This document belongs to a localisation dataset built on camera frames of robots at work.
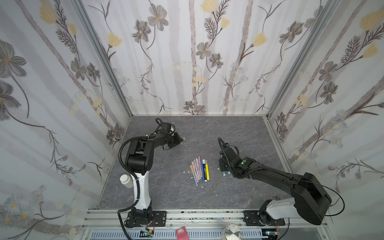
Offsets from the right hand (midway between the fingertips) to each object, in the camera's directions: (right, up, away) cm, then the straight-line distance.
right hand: (219, 158), depth 86 cm
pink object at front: (-21, -33, -16) cm, 42 cm away
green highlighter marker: (+3, -9, +2) cm, 10 cm away
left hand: (-24, +13, +16) cm, 32 cm away
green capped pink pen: (-14, -7, +4) cm, 16 cm away
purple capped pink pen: (-11, -6, +6) cm, 14 cm away
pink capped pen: (-13, -4, +7) cm, 15 cm away
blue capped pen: (-10, -6, +5) cm, 13 cm away
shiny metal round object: (+1, -23, -28) cm, 37 cm away
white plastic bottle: (-50, -10, -10) cm, 52 cm away
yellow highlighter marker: (-7, -10, +2) cm, 12 cm away
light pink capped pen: (-16, -4, +7) cm, 18 cm away
